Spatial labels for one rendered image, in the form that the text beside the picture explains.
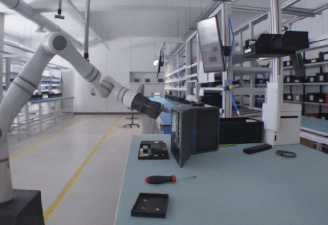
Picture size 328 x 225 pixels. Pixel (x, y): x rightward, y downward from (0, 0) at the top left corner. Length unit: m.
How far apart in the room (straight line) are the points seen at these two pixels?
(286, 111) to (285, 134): 0.12
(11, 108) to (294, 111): 1.29
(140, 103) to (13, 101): 0.51
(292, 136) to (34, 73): 1.24
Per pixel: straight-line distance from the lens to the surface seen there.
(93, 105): 12.47
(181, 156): 0.93
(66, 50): 1.04
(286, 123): 1.36
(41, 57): 1.07
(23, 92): 1.01
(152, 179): 0.77
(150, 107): 1.05
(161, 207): 0.64
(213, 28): 2.30
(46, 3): 6.92
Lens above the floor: 1.29
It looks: 3 degrees down
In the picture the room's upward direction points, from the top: straight up
